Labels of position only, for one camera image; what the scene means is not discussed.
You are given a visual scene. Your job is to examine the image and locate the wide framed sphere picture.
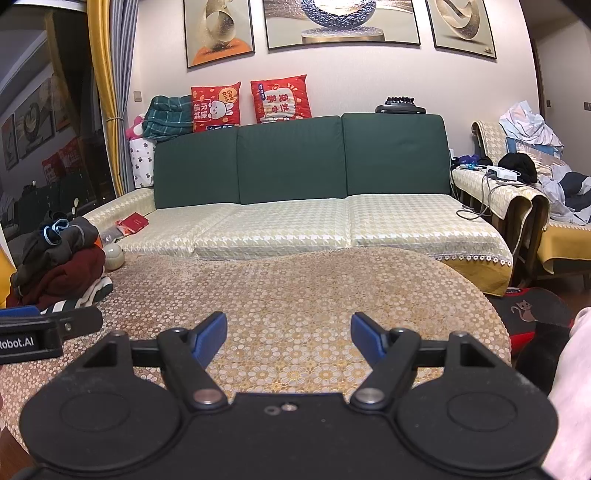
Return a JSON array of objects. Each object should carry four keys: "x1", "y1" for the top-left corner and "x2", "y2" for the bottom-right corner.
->
[{"x1": 262, "y1": 0, "x2": 422, "y2": 51}]

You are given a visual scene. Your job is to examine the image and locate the light pink garment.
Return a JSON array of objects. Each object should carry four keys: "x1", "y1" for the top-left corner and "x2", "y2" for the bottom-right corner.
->
[{"x1": 547, "y1": 307, "x2": 591, "y2": 480}]

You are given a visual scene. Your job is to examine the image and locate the yellow cloth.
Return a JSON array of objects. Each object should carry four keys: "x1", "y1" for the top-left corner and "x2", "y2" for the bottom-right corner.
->
[{"x1": 0, "y1": 251, "x2": 17, "y2": 310}]

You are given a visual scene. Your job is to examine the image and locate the red printed cushion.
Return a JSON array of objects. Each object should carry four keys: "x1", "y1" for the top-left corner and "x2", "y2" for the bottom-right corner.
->
[{"x1": 250, "y1": 75, "x2": 312, "y2": 124}]

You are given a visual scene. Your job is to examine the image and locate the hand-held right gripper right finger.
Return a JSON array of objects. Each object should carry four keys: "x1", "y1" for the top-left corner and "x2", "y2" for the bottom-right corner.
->
[{"x1": 350, "y1": 312, "x2": 511, "y2": 411}]

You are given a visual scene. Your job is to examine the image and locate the wooden armchair with cream cover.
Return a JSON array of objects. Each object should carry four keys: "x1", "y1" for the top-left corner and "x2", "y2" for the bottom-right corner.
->
[{"x1": 451, "y1": 119, "x2": 591, "y2": 289}]

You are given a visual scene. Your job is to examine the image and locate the blue silver bag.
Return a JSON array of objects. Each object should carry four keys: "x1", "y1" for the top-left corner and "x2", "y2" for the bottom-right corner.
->
[{"x1": 506, "y1": 137, "x2": 565, "y2": 172}]

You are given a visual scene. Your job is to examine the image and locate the framed picture with orange base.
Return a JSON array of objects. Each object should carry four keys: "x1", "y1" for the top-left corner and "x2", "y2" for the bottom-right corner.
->
[{"x1": 183, "y1": 0, "x2": 256, "y2": 70}]

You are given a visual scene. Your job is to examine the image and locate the black white striped garment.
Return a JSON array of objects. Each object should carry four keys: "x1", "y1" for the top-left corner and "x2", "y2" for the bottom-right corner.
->
[{"x1": 60, "y1": 277, "x2": 114, "y2": 309}]

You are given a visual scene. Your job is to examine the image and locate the black massager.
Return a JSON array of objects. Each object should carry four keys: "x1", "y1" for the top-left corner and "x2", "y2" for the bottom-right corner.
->
[{"x1": 375, "y1": 95, "x2": 427, "y2": 115}]

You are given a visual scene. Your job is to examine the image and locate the white light blue clothes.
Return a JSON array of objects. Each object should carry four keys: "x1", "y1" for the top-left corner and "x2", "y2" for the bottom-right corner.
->
[{"x1": 500, "y1": 98, "x2": 565, "y2": 148}]

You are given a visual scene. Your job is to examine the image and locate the maroon garment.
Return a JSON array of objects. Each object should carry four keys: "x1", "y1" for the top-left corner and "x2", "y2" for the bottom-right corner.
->
[{"x1": 14, "y1": 247, "x2": 107, "y2": 308}]

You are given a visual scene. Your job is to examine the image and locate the black cloth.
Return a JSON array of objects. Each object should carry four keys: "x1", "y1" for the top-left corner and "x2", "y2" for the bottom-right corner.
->
[{"x1": 499, "y1": 152, "x2": 539, "y2": 183}]

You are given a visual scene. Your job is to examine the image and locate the sofa with cream houndstooth cover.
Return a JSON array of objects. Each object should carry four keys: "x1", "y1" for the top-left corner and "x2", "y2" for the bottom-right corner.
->
[{"x1": 83, "y1": 113, "x2": 514, "y2": 296}]

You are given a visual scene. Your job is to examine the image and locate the grey cable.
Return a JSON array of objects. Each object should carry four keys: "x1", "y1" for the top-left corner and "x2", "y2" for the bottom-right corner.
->
[{"x1": 457, "y1": 178, "x2": 492, "y2": 220}]

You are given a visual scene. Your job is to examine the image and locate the framed gold swirl picture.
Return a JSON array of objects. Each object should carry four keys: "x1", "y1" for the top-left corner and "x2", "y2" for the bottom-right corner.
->
[{"x1": 425, "y1": 0, "x2": 498, "y2": 61}]

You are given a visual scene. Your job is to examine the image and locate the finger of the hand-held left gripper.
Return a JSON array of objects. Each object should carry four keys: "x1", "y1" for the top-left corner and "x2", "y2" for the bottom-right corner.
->
[
  {"x1": 0, "y1": 304, "x2": 43, "y2": 319},
  {"x1": 39, "y1": 306, "x2": 103, "y2": 344}
]

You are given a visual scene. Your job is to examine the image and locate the black red cat stool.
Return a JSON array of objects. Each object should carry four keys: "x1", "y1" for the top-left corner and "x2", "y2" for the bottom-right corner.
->
[{"x1": 489, "y1": 286, "x2": 575, "y2": 395}]

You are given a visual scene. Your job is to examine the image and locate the green plaid blanket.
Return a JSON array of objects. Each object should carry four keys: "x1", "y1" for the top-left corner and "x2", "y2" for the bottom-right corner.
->
[{"x1": 142, "y1": 95, "x2": 194, "y2": 142}]

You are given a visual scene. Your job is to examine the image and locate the red booklet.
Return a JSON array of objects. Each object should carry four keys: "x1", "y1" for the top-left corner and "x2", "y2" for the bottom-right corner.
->
[{"x1": 115, "y1": 213, "x2": 149, "y2": 235}]

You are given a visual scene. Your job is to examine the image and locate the green sofa back cushion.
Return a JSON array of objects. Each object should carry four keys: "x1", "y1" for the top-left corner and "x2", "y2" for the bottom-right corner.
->
[
  {"x1": 236, "y1": 116, "x2": 348, "y2": 205},
  {"x1": 342, "y1": 113, "x2": 451, "y2": 197},
  {"x1": 153, "y1": 124, "x2": 241, "y2": 209}
]

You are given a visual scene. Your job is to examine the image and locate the white round lamp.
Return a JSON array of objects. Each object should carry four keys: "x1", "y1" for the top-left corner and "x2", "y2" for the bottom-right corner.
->
[{"x1": 102, "y1": 242, "x2": 124, "y2": 271}]

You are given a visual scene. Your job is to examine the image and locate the white and dark clothes pile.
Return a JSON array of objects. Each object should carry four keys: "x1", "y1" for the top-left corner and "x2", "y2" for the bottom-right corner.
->
[{"x1": 538, "y1": 161, "x2": 591, "y2": 227}]

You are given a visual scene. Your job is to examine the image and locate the yellow curtain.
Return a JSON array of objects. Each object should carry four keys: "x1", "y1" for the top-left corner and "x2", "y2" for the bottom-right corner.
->
[{"x1": 88, "y1": 0, "x2": 125, "y2": 197}]

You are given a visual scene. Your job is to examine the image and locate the white printed pillow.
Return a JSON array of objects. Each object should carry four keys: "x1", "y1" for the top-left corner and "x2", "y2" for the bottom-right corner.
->
[{"x1": 128, "y1": 137, "x2": 158, "y2": 190}]

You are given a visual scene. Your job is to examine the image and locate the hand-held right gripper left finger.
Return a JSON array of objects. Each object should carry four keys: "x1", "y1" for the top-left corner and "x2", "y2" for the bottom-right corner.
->
[{"x1": 81, "y1": 311, "x2": 229, "y2": 411}]

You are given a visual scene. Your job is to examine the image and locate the red rabbit print cushion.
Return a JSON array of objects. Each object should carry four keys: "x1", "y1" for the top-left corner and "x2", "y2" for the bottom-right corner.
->
[{"x1": 191, "y1": 82, "x2": 242, "y2": 134}]

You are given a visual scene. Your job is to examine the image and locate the grey striped curtain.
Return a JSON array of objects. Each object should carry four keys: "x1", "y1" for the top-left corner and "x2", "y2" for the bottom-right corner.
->
[{"x1": 108, "y1": 0, "x2": 139, "y2": 190}]

